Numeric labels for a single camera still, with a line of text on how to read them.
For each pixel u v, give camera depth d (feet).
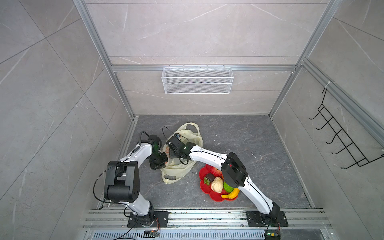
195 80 3.30
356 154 2.01
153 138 2.49
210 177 2.68
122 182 1.48
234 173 1.90
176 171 2.74
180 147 2.40
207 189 2.65
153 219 2.38
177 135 2.81
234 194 2.46
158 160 2.52
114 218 2.46
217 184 2.58
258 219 2.39
